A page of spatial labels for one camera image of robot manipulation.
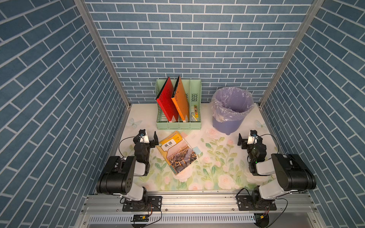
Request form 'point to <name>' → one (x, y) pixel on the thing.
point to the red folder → (165, 101)
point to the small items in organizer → (195, 114)
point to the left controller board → (140, 218)
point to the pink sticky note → (184, 135)
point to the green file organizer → (192, 90)
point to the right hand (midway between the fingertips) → (249, 134)
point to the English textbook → (178, 152)
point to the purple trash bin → (229, 127)
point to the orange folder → (179, 97)
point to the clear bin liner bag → (231, 103)
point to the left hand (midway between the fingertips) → (151, 131)
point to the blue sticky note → (196, 149)
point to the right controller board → (262, 219)
